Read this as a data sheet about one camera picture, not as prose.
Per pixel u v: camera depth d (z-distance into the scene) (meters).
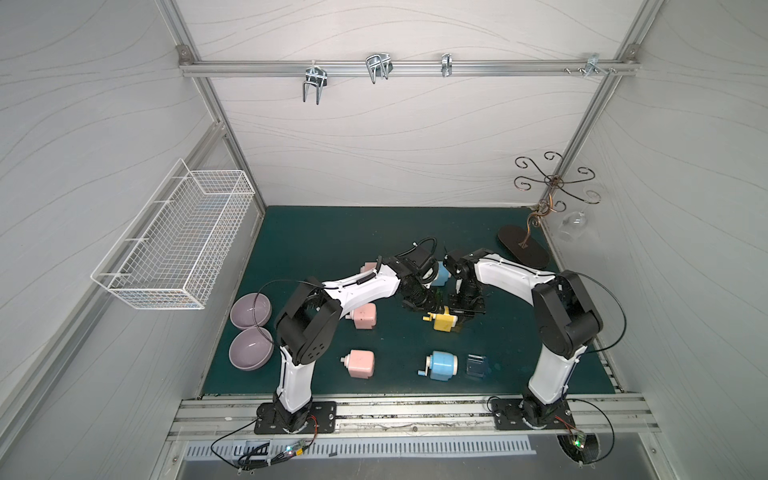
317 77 0.78
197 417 0.75
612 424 0.73
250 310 0.89
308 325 0.48
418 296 0.75
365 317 0.84
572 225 0.88
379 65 0.77
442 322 0.84
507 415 0.73
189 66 0.77
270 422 0.72
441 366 0.75
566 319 0.49
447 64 0.78
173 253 0.69
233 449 0.70
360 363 0.76
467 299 0.77
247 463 0.67
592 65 0.77
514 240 1.10
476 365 0.82
